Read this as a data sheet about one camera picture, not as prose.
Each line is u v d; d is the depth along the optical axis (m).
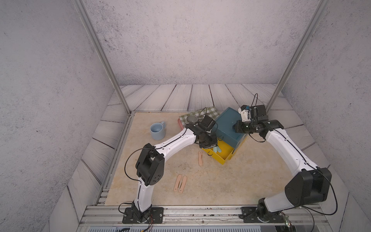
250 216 0.71
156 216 0.73
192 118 1.11
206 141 0.73
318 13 0.72
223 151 0.88
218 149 0.88
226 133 0.80
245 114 0.74
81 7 0.70
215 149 0.83
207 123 0.68
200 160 0.93
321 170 0.42
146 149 0.51
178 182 0.84
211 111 1.19
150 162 0.50
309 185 0.41
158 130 1.02
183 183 0.83
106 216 0.76
